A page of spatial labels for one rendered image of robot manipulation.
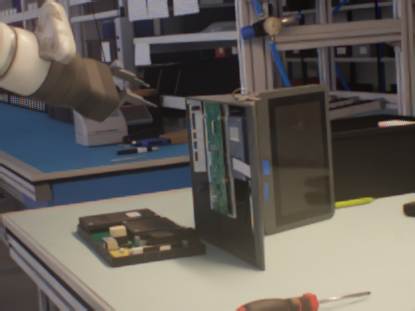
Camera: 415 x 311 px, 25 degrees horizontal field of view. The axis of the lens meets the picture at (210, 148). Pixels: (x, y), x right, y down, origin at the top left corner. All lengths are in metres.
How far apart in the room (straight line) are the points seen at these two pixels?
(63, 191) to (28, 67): 1.69
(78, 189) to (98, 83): 1.63
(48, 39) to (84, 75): 0.08
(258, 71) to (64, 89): 1.77
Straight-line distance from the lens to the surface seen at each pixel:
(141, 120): 3.40
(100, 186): 2.83
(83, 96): 1.19
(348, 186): 1.59
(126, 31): 3.91
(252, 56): 2.89
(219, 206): 1.33
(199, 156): 1.38
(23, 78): 1.14
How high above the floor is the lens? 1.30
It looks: 7 degrees down
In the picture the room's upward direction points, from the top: 4 degrees counter-clockwise
